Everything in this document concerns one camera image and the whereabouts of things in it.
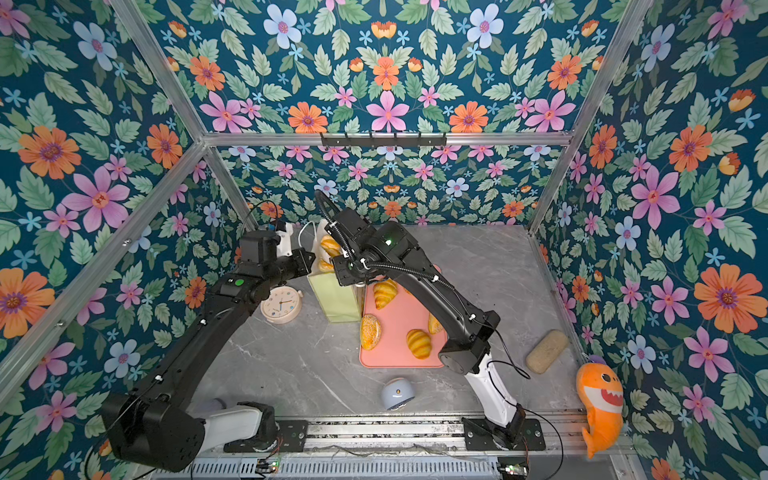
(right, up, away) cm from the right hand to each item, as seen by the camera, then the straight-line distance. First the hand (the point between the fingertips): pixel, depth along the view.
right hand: (344, 270), depth 70 cm
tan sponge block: (+55, -24, +13) cm, 61 cm away
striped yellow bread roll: (+19, -22, +15) cm, 33 cm away
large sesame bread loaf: (+23, -18, +18) cm, 34 cm away
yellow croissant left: (+8, -9, +26) cm, 29 cm away
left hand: (-8, +6, +6) cm, 11 cm away
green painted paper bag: (-4, -10, +13) cm, 17 cm away
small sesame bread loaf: (+5, -19, +16) cm, 25 cm away
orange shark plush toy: (+63, -30, +3) cm, 70 cm away
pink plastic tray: (+14, -15, +25) cm, 33 cm away
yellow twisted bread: (-5, +5, +10) cm, 12 cm away
